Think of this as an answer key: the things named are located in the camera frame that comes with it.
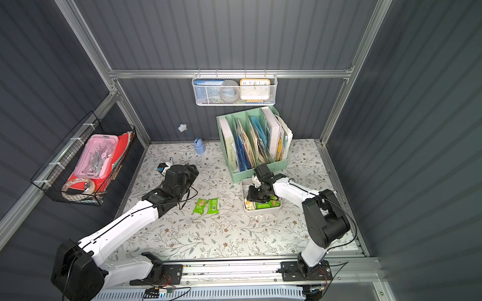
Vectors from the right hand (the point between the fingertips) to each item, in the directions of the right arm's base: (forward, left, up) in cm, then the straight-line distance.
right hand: (253, 197), depth 90 cm
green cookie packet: (-3, +20, -4) cm, 20 cm away
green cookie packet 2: (-3, +26, -4) cm, 27 cm away
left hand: (+5, +27, +17) cm, 32 cm away
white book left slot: (+18, +11, +19) cm, 29 cm away
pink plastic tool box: (+2, +61, +26) cm, 67 cm away
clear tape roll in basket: (-9, +66, +26) cm, 72 cm away
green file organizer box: (+20, +2, +19) cm, 28 cm away
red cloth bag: (+12, +56, +26) cm, 63 cm away
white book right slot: (+27, -11, +18) cm, 34 cm away
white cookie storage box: (+9, +4, -2) cm, 10 cm away
